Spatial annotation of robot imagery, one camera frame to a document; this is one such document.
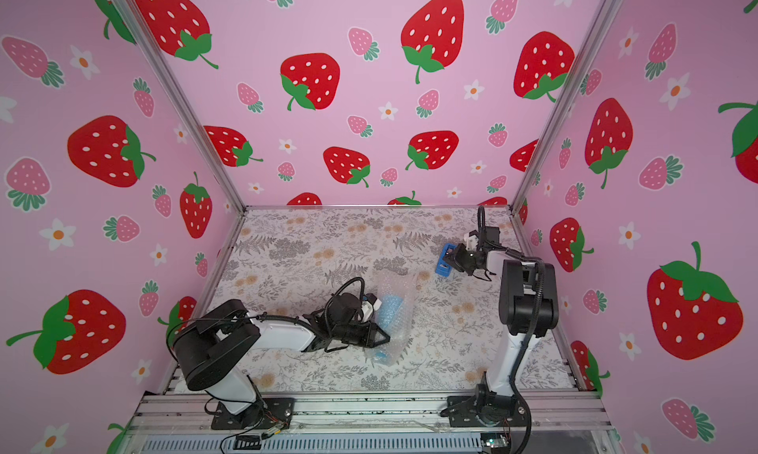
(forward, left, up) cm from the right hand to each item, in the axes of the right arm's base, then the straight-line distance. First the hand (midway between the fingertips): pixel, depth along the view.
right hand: (441, 257), depth 100 cm
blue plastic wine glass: (-23, +16, +3) cm, 28 cm away
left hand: (-29, +15, -2) cm, 33 cm away
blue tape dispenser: (-3, -1, -2) cm, 4 cm away
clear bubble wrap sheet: (-16, +14, +3) cm, 21 cm away
